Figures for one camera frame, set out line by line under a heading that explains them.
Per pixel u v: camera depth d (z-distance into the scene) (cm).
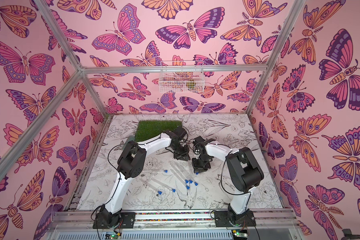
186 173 90
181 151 86
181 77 96
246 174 48
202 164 79
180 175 90
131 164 57
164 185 85
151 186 86
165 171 90
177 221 75
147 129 107
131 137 107
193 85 95
